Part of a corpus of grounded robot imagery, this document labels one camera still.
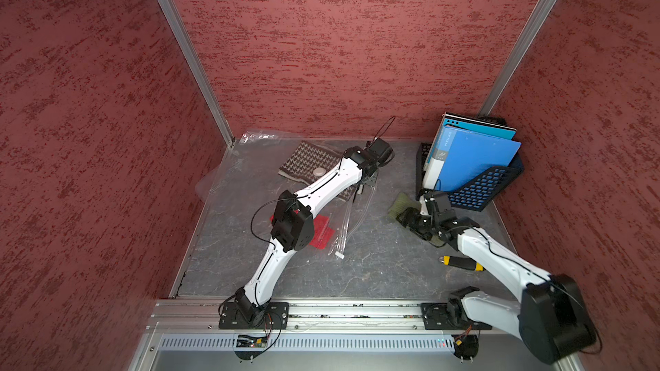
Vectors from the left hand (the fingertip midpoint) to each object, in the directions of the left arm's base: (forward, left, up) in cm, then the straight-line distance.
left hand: (359, 179), depth 90 cm
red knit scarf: (-17, +13, -10) cm, 23 cm away
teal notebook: (+12, -40, +16) cm, 44 cm away
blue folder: (+4, -34, +9) cm, 35 cm away
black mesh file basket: (-4, -43, -2) cm, 44 cm away
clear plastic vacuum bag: (+12, +48, -16) cm, 52 cm away
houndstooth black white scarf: (+21, +23, -12) cm, 33 cm away
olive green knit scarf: (-4, -18, -10) cm, 21 cm away
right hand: (-15, -14, -7) cm, 22 cm away
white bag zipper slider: (-25, +7, -8) cm, 27 cm away
